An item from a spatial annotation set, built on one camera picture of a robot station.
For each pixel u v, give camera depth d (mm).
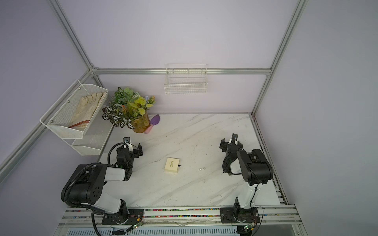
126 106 990
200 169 904
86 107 799
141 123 1039
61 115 681
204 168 905
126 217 719
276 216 753
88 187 450
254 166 503
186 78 957
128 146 801
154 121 1169
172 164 884
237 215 672
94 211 660
